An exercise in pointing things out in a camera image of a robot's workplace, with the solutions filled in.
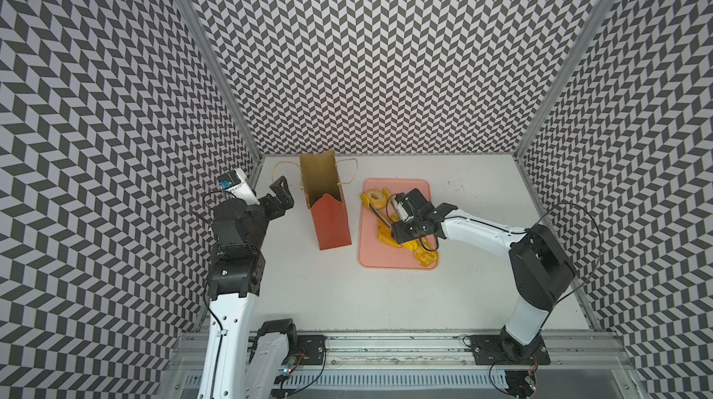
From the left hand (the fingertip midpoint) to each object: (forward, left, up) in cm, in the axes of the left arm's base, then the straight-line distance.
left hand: (271, 186), depth 68 cm
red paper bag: (+1, -12, -8) cm, 14 cm away
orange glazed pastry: (+2, -29, -28) cm, 41 cm away
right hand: (+1, -34, -28) cm, 44 cm away
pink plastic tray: (-3, -25, -34) cm, 42 cm away
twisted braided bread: (-4, -43, -31) cm, 53 cm away
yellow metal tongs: (+16, -23, -28) cm, 40 cm away
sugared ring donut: (+17, -27, -29) cm, 43 cm away
